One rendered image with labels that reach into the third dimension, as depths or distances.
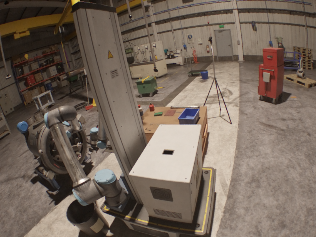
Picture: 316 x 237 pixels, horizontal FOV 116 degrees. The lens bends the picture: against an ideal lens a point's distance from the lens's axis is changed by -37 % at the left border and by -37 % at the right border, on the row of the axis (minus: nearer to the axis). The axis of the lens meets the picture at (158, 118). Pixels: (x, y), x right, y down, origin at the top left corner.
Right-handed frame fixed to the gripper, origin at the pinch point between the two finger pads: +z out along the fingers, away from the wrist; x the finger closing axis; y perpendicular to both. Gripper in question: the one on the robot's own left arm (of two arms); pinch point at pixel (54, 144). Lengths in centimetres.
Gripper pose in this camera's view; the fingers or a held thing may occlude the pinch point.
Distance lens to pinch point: 204.7
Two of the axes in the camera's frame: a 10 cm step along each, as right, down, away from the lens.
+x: -0.4, 0.5, -10.0
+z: -6.2, 7.8, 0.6
